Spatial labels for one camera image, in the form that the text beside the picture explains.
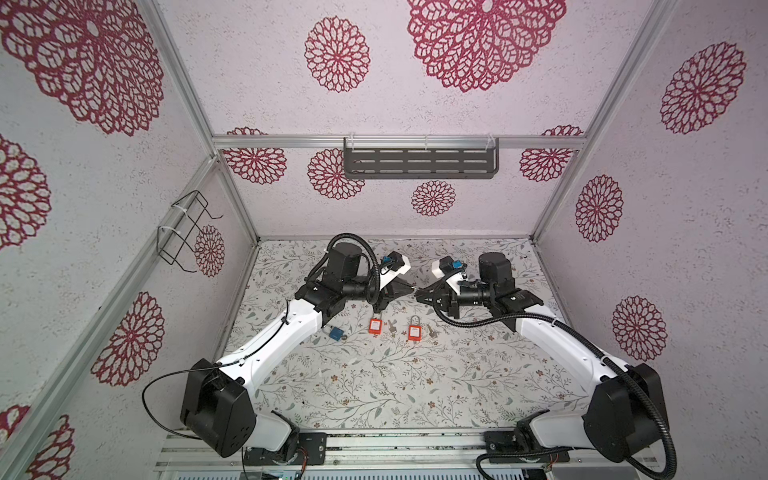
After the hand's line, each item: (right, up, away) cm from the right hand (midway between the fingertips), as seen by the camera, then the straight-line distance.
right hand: (419, 290), depth 74 cm
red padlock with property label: (+1, -14, +19) cm, 24 cm away
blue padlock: (-23, -15, +20) cm, 34 cm away
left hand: (-3, 0, -1) cm, 3 cm away
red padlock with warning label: (-11, -13, +21) cm, 27 cm away
